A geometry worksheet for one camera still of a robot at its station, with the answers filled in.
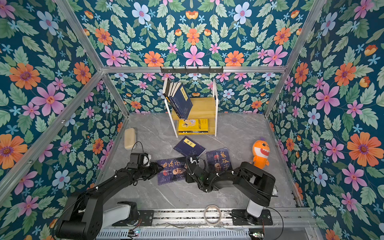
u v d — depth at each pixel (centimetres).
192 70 93
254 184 47
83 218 41
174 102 80
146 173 75
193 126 103
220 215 74
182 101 86
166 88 77
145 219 73
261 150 90
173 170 88
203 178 68
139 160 72
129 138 101
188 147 99
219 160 93
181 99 85
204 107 98
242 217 72
